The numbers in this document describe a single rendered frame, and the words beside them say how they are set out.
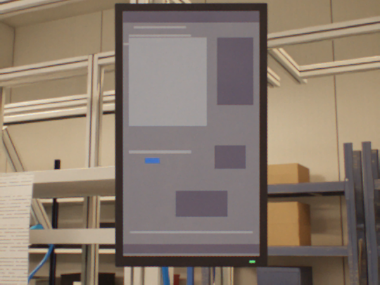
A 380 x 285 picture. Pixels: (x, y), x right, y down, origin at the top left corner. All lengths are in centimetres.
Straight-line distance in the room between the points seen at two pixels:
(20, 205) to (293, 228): 294
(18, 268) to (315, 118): 357
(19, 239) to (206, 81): 72
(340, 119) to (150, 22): 374
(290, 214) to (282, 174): 30
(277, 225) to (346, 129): 100
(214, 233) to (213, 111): 23
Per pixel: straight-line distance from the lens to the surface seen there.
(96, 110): 220
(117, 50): 113
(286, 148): 484
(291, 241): 428
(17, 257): 159
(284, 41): 202
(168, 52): 112
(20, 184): 160
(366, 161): 418
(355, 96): 479
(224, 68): 111
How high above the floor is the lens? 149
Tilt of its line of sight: 11 degrees up
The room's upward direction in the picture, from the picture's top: straight up
